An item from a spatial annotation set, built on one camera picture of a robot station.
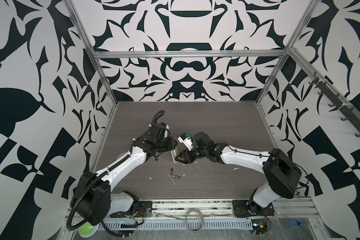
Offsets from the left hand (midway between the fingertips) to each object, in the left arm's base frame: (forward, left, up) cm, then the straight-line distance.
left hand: (178, 141), depth 82 cm
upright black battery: (-12, +4, -13) cm, 18 cm away
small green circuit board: (-38, -37, -15) cm, 55 cm away
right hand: (-8, 0, -3) cm, 9 cm away
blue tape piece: (-38, -53, -13) cm, 66 cm away
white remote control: (-6, +2, -1) cm, 7 cm away
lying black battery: (-14, +1, -14) cm, 20 cm away
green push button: (-37, +42, -12) cm, 57 cm away
